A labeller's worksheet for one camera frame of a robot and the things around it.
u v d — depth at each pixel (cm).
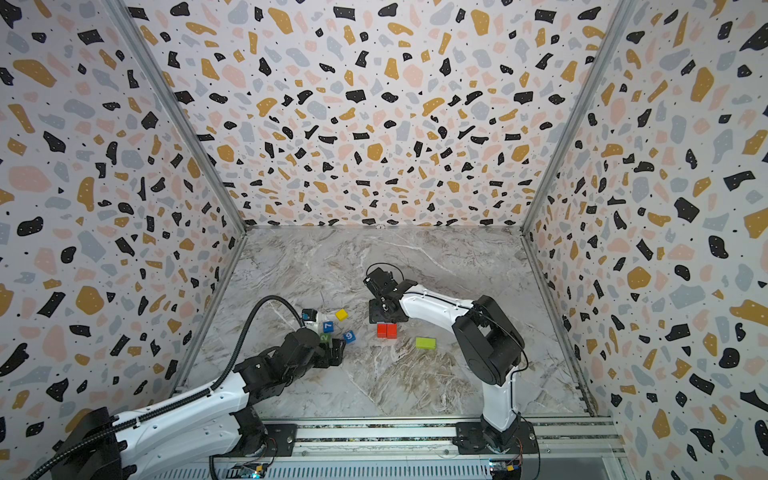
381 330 91
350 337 91
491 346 49
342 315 97
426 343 90
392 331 91
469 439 74
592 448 74
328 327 92
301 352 62
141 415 44
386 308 67
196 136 93
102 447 40
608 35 75
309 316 73
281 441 73
